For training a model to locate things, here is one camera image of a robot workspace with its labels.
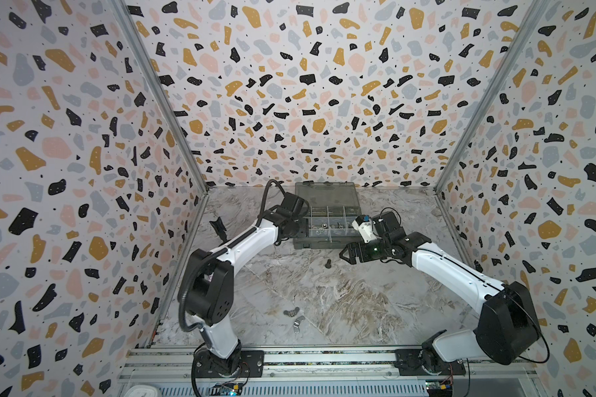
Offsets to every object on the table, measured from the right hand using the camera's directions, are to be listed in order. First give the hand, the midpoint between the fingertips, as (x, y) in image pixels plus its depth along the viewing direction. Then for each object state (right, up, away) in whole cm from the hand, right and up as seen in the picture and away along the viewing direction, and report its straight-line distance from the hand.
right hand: (350, 253), depth 83 cm
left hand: (-16, +8, +7) cm, 19 cm away
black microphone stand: (-44, +8, -1) cm, 44 cm away
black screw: (-7, -7, +11) cm, 15 cm away
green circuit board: (-36, -36, -13) cm, 53 cm away
